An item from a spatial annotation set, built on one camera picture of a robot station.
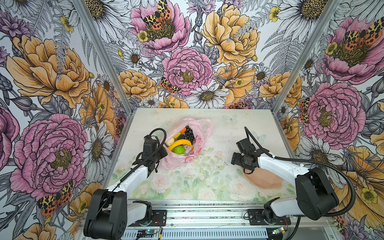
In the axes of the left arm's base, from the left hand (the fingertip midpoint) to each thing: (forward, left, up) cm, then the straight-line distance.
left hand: (164, 152), depth 90 cm
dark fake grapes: (+15, -14, -3) cm, 21 cm away
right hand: (-8, -44, -4) cm, 45 cm away
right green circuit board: (-38, -57, -7) cm, 69 cm away
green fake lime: (+2, -9, -1) cm, 9 cm away
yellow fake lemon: (+15, -7, -3) cm, 17 cm away
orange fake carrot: (+18, -10, -3) cm, 21 cm away
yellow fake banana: (+8, -9, -1) cm, 12 cm away
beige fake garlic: (+8, -3, -1) cm, 9 cm away
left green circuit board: (-38, +5, -8) cm, 39 cm away
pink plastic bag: (+16, -23, +2) cm, 28 cm away
